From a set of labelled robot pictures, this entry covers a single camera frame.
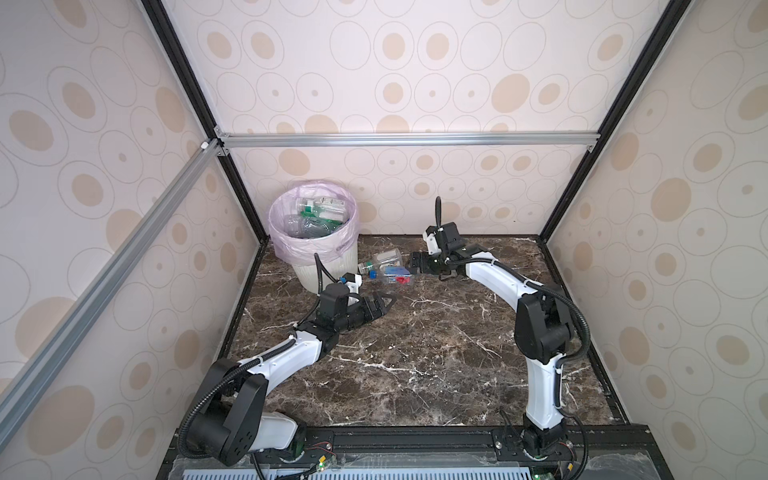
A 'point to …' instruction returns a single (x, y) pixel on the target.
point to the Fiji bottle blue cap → (392, 274)
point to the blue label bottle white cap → (292, 224)
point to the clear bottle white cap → (326, 207)
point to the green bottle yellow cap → (314, 224)
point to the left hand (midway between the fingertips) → (396, 302)
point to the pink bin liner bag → (338, 244)
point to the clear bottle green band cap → (385, 256)
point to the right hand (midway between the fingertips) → (418, 263)
